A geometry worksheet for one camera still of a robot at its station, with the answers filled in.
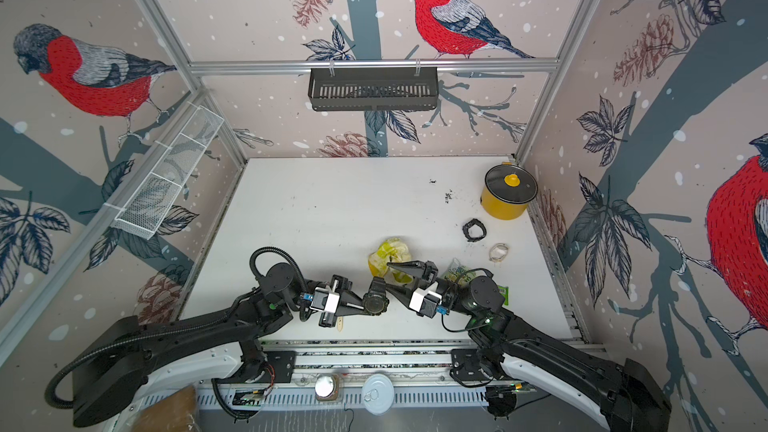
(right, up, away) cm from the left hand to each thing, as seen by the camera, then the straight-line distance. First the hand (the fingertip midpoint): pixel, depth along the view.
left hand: (375, 306), depth 60 cm
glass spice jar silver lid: (-10, -19, +3) cm, 21 cm away
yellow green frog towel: (+4, +6, +26) cm, 27 cm away
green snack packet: (+23, -2, +28) cm, 36 cm away
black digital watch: (+30, +12, +39) cm, 50 cm away
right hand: (+3, +8, +3) cm, 9 cm away
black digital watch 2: (0, +2, -3) cm, 3 cm away
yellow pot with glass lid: (+42, +23, +36) cm, 60 cm away
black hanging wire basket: (-3, +59, +46) cm, 75 cm away
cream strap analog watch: (+38, +3, +35) cm, 52 cm away
